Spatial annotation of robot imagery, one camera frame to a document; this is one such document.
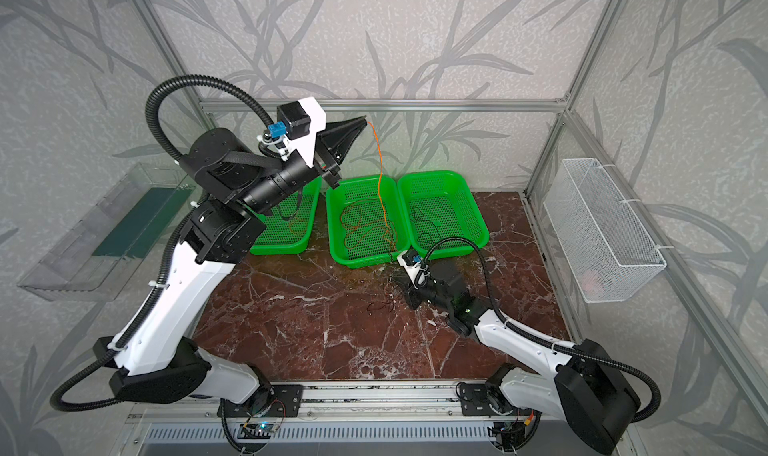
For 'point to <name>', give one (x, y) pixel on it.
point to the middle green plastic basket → (368, 220)
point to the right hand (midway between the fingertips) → (397, 267)
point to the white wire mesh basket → (608, 251)
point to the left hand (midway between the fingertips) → (364, 113)
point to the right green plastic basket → (436, 206)
